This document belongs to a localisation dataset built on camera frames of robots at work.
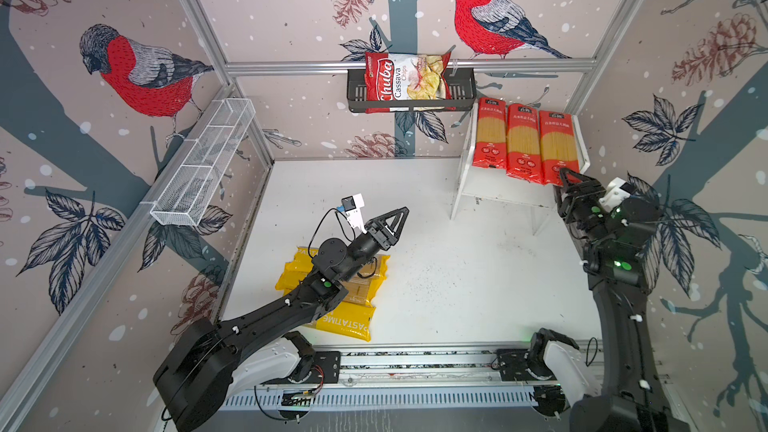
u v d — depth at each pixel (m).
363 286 0.85
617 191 0.62
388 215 0.66
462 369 0.75
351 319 0.80
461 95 0.93
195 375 0.40
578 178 0.65
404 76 0.87
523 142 0.76
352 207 0.64
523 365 0.73
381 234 0.61
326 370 0.73
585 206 0.60
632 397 0.38
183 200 0.70
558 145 0.76
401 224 0.63
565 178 0.65
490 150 0.74
